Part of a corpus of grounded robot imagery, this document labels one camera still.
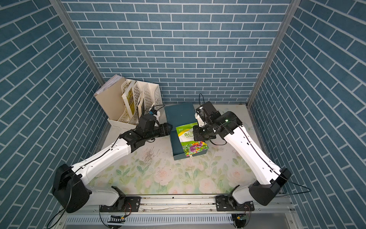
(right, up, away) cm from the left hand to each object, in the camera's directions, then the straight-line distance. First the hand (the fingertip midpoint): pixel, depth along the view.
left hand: (172, 128), depth 80 cm
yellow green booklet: (-30, +18, +16) cm, 39 cm away
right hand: (+13, -3, -11) cm, 17 cm away
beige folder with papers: (-40, +19, +10) cm, 46 cm away
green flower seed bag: (+8, -2, -11) cm, 14 cm away
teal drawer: (+3, -12, -2) cm, 13 cm away
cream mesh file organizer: (-24, +19, +16) cm, 35 cm away
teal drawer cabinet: (+4, +8, +5) cm, 10 cm away
